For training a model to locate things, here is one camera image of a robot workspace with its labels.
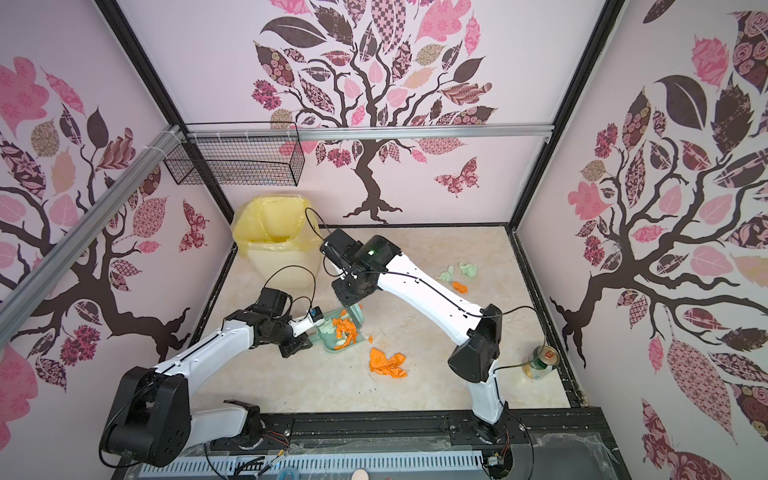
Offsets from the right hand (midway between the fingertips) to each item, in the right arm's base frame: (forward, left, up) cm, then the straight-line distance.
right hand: (350, 288), depth 74 cm
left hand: (-6, +16, -20) cm, 26 cm away
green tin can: (-15, -49, -14) cm, 53 cm away
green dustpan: (-3, 0, -7) cm, 8 cm away
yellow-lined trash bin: (+27, +27, -9) cm, 39 cm away
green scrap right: (+22, -39, -23) cm, 50 cm away
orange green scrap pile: (-2, +4, -20) cm, 20 cm away
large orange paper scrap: (-12, -7, -23) cm, 27 cm away
